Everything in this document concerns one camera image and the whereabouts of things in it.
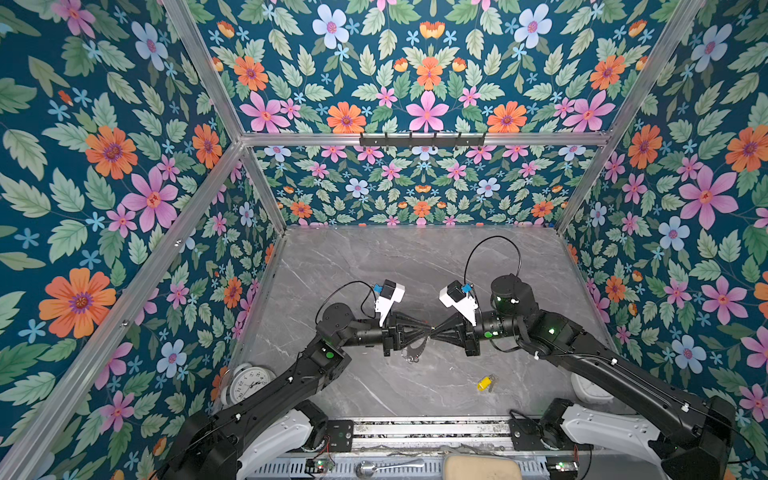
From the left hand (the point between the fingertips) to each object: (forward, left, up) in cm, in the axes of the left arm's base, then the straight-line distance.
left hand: (430, 333), depth 59 cm
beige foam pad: (-21, -10, -24) cm, 34 cm away
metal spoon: (-20, +15, -27) cm, 37 cm away
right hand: (+2, -1, -4) cm, 4 cm away
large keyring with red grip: (+1, +3, -13) cm, 14 cm away
